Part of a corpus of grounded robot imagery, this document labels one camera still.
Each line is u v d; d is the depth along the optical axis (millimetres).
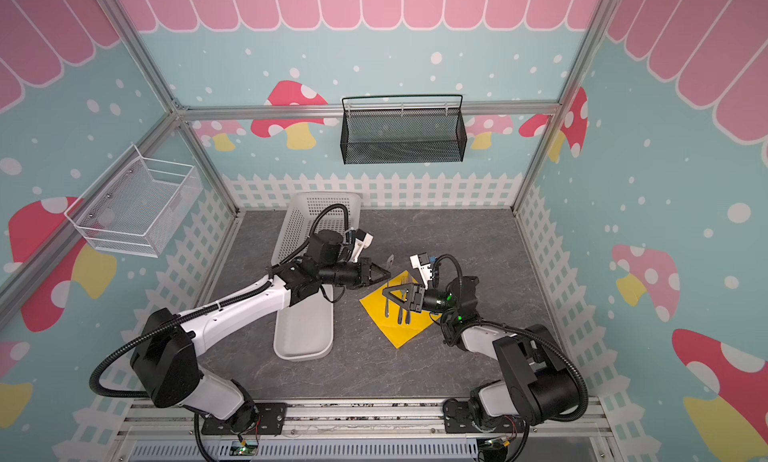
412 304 699
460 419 738
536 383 433
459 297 614
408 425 741
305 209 1151
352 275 694
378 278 739
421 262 728
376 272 731
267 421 739
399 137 943
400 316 918
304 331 863
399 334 879
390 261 773
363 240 737
